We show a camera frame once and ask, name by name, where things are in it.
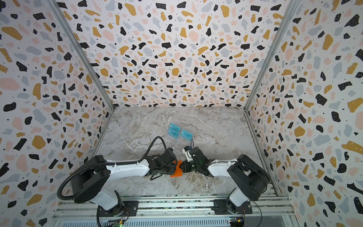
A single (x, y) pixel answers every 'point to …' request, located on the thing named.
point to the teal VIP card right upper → (186, 135)
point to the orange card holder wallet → (178, 171)
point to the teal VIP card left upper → (175, 127)
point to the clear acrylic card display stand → (180, 135)
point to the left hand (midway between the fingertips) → (177, 167)
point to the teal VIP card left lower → (173, 133)
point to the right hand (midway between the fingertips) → (180, 166)
